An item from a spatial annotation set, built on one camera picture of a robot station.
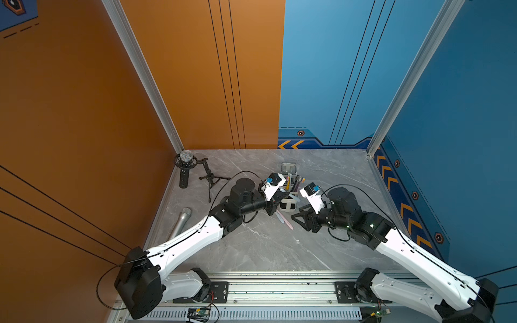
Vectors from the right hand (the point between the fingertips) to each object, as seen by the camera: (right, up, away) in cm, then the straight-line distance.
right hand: (296, 213), depth 70 cm
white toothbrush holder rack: (-1, -1, +19) cm, 19 cm away
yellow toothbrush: (-1, +9, +18) cm, 20 cm away
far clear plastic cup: (+1, +16, +33) cm, 36 cm away
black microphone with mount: (-45, +19, +14) cm, 51 cm away
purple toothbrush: (+3, +9, +19) cm, 21 cm away
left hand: (-3, +8, +1) cm, 9 cm away
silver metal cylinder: (-49, -7, +19) cm, 53 cm away
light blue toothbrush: (0, +5, +4) cm, 6 cm away
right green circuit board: (+29, -35, -1) cm, 45 cm away
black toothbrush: (+2, +8, +19) cm, 21 cm away
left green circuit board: (-35, -36, +1) cm, 50 cm away
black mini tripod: (-38, +11, +28) cm, 49 cm away
